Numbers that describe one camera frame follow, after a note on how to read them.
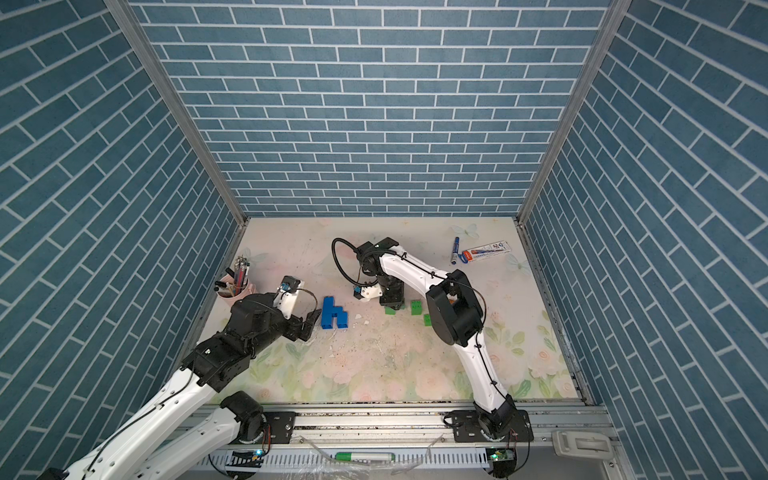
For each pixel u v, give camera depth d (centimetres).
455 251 110
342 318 92
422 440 74
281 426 74
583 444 70
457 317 56
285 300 65
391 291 83
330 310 93
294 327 66
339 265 87
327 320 91
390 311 91
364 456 69
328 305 94
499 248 111
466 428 73
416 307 93
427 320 91
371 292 85
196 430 57
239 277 87
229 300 88
